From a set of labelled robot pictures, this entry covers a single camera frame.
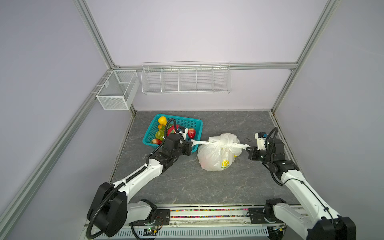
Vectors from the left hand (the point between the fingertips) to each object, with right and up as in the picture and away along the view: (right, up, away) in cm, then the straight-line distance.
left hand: (192, 144), depth 83 cm
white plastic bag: (+14, -4, -4) cm, 16 cm away
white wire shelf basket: (+6, +43, +16) cm, 46 cm away
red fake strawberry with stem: (-1, +5, +19) cm, 20 cm away
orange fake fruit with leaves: (-22, +9, +19) cm, 31 cm away
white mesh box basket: (-52, +35, +22) cm, 67 cm away
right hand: (+32, -3, 0) cm, 32 cm away
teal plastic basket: (+1, +9, +22) cm, 24 cm away
